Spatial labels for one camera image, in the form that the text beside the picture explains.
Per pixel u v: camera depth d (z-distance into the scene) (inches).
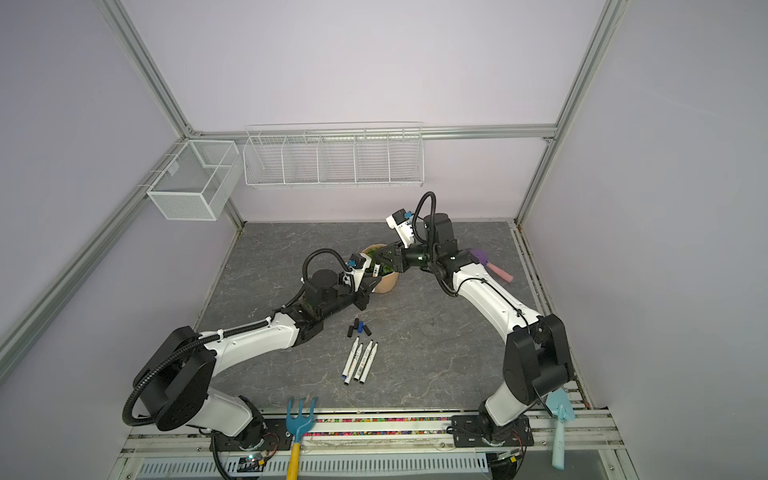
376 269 31.1
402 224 27.8
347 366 33.2
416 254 27.6
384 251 38.0
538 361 17.3
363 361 33.3
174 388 16.9
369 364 33.2
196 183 37.8
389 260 29.1
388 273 36.0
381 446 29.0
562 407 29.7
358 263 27.3
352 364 33.3
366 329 36.0
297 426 29.3
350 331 36.0
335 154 40.2
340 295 27.2
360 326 36.1
